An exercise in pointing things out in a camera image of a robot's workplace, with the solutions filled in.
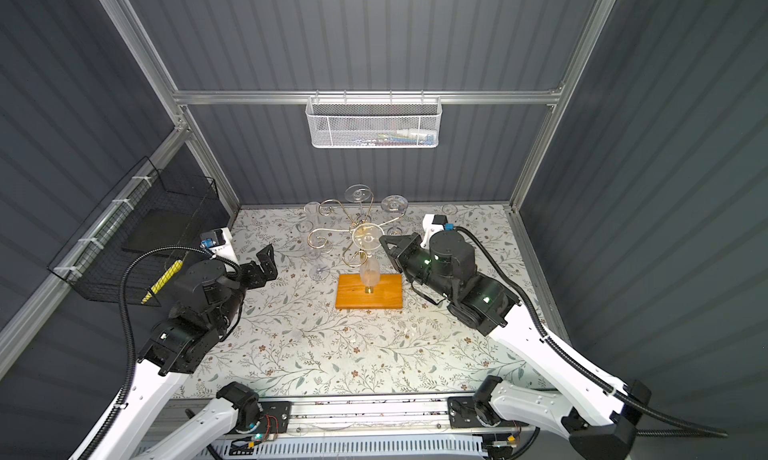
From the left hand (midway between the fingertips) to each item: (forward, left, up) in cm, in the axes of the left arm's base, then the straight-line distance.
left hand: (251, 251), depth 67 cm
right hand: (-4, -29, +6) cm, 30 cm away
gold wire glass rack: (+21, -19, -32) cm, 43 cm away
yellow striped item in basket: (-3, +21, -6) cm, 22 cm away
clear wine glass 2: (+11, -33, +2) cm, 35 cm away
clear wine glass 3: (+43, -59, -32) cm, 80 cm away
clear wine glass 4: (+15, -8, -33) cm, 37 cm away
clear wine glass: (+17, -24, +1) cm, 29 cm away
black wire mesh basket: (+19, +32, -4) cm, 37 cm away
